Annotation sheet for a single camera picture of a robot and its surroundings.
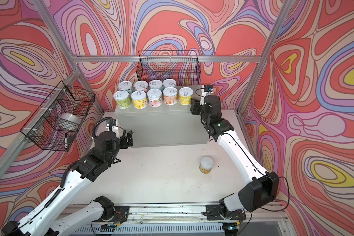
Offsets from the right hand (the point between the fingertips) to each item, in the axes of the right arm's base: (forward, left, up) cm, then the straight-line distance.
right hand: (196, 102), depth 75 cm
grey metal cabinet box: (-1, +19, -18) cm, 26 cm away
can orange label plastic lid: (-22, -5, -28) cm, 36 cm away
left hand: (-12, +37, -6) cm, 39 cm away
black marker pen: (-17, +66, -10) cm, 69 cm away
